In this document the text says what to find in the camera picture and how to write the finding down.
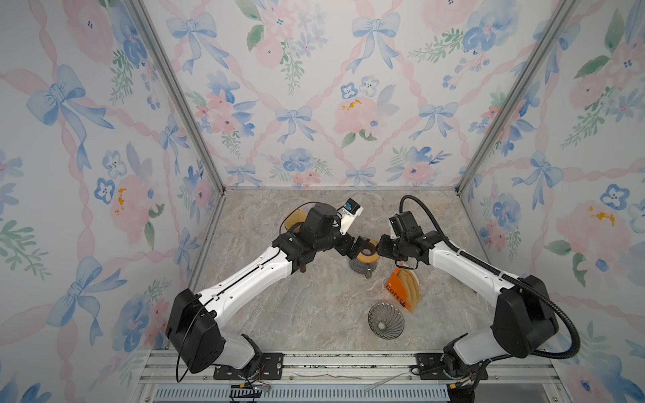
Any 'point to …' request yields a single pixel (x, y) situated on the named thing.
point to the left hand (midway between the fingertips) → (358, 228)
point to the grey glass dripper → (386, 321)
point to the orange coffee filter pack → (404, 283)
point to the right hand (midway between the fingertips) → (378, 246)
